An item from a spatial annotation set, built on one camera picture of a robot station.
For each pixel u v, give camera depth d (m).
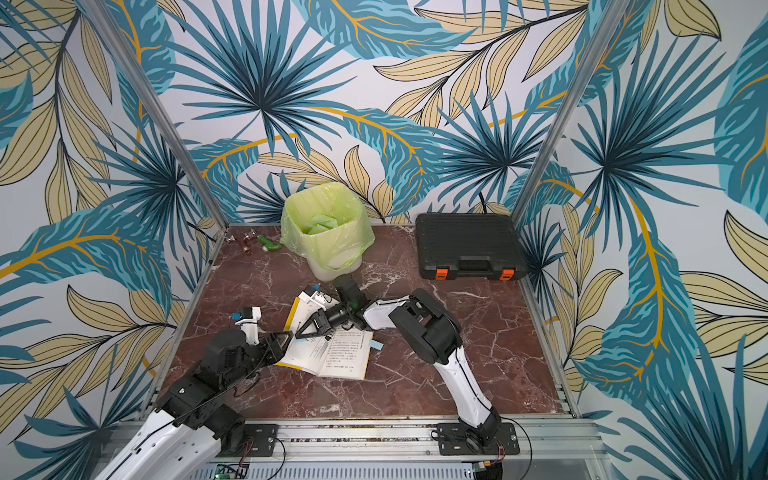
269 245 1.11
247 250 1.10
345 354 0.83
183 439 0.51
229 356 0.57
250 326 0.68
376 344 0.83
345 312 0.81
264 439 0.73
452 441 0.72
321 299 0.85
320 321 0.78
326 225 1.02
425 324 0.59
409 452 0.73
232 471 0.72
